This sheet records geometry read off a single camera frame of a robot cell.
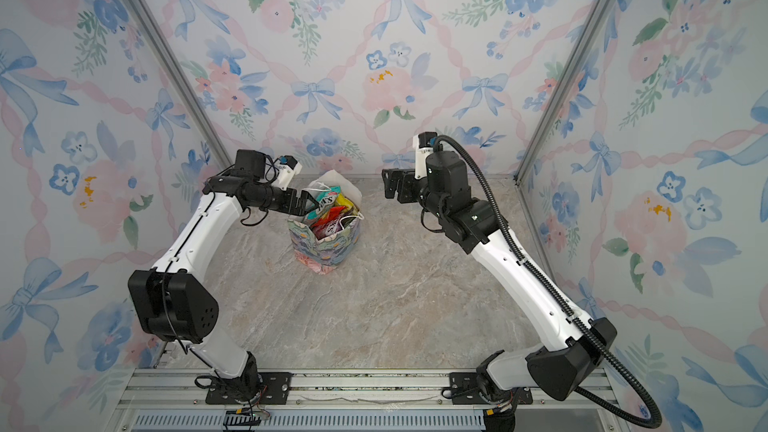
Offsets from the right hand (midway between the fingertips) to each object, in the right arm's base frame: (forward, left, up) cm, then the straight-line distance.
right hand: (401, 168), depth 69 cm
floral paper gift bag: (-9, +21, -24) cm, 33 cm away
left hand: (+4, +26, -15) cm, 31 cm away
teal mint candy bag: (+8, +22, -19) cm, 30 cm away
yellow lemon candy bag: (+9, +17, -22) cm, 29 cm away
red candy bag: (-1, +20, -21) cm, 29 cm away
